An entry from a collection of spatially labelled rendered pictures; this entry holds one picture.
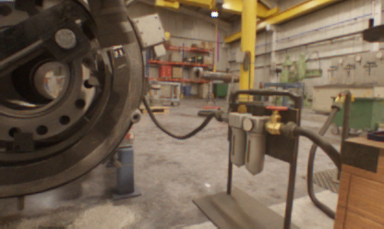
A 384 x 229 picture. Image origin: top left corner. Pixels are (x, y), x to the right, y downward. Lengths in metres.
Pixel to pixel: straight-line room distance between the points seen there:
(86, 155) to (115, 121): 0.14
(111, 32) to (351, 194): 0.57
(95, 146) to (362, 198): 0.67
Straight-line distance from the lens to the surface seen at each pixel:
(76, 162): 0.71
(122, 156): 1.07
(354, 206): 0.48
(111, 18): 0.48
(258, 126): 0.78
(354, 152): 0.46
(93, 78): 0.79
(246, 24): 4.22
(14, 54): 0.68
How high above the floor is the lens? 0.55
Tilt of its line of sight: 5 degrees down
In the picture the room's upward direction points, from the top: 2 degrees clockwise
